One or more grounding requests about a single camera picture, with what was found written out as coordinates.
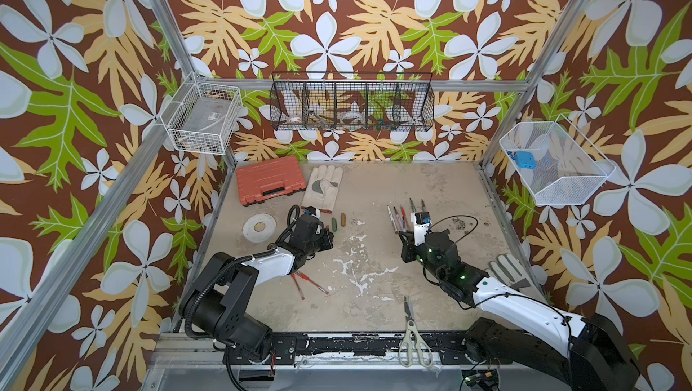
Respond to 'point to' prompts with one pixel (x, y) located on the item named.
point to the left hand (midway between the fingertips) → (334, 231)
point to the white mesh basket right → (556, 161)
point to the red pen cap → (328, 227)
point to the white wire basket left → (202, 119)
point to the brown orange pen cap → (342, 219)
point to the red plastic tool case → (269, 178)
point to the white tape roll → (253, 235)
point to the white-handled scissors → (412, 338)
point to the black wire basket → (354, 102)
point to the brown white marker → (392, 219)
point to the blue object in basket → (525, 159)
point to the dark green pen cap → (334, 224)
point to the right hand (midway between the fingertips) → (398, 232)
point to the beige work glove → (323, 185)
